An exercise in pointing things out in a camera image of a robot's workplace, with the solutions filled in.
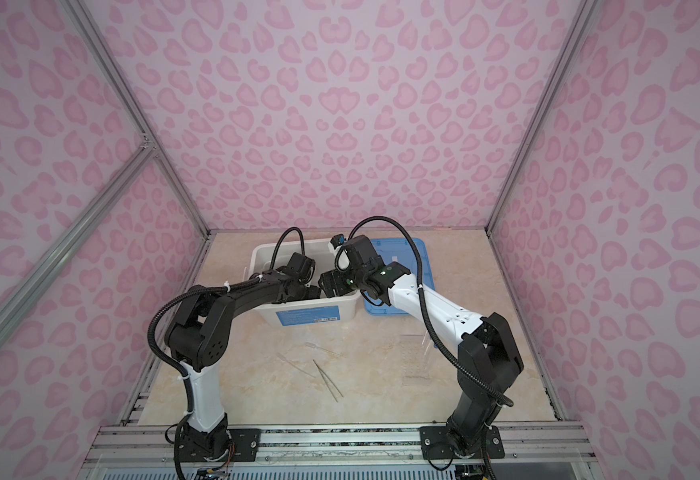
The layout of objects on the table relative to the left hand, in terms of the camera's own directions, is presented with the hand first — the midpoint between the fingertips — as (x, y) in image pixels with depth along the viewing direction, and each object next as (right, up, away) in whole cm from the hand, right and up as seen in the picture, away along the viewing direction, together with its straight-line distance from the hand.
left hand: (313, 293), depth 100 cm
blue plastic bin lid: (+26, +14, -19) cm, 35 cm away
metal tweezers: (+5, -21, -15) cm, 26 cm away
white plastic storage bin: (+2, -3, -15) cm, 15 cm away
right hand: (+8, +7, -18) cm, 21 cm away
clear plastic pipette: (0, -14, -9) cm, 17 cm away
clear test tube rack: (+32, -15, -11) cm, 37 cm away
